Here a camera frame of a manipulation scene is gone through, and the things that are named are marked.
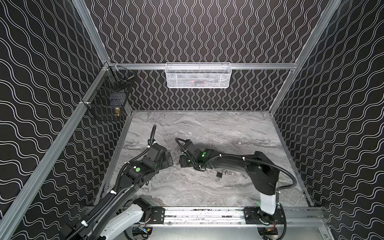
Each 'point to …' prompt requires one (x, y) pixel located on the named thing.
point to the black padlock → (219, 174)
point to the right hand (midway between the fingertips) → (183, 161)
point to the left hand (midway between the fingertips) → (166, 158)
